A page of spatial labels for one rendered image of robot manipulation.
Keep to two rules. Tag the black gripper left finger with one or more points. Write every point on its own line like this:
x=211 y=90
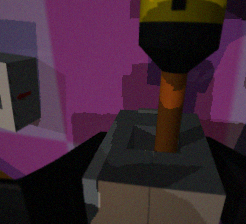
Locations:
x=53 y=193

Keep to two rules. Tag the orange rectangular block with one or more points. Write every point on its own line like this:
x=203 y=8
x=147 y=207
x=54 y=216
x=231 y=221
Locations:
x=3 y=175

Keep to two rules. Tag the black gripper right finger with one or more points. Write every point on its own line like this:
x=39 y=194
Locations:
x=231 y=167

